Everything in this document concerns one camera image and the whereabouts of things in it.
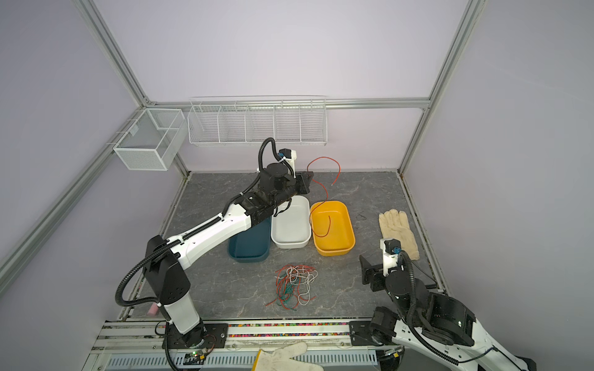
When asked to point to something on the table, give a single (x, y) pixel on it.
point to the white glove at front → (281, 359)
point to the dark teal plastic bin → (252, 245)
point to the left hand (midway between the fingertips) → (316, 176)
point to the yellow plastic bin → (332, 229)
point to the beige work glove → (394, 225)
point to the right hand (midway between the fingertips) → (376, 257)
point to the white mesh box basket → (153, 140)
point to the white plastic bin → (291, 223)
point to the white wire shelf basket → (249, 120)
